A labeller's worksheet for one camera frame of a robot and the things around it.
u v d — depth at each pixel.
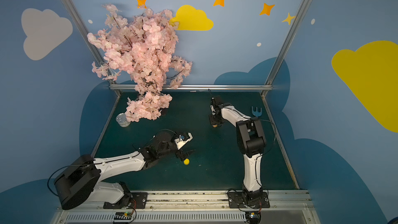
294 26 0.84
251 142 0.55
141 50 0.70
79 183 0.42
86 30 0.86
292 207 0.74
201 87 1.11
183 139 0.69
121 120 0.99
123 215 0.73
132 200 0.73
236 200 0.75
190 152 0.74
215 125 1.01
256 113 1.11
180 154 0.73
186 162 0.85
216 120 0.89
